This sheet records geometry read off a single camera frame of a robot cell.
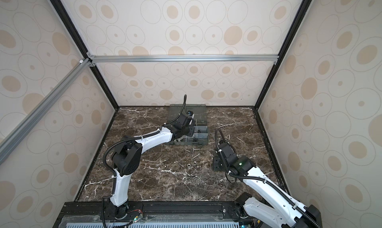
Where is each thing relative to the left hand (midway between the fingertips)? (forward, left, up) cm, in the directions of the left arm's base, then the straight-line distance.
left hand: (196, 126), depth 94 cm
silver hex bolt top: (-11, +2, -9) cm, 15 cm away
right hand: (-23, -13, 0) cm, 27 cm away
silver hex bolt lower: (-15, 0, -10) cm, 18 cm away
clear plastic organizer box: (-1, -3, -9) cm, 10 cm away
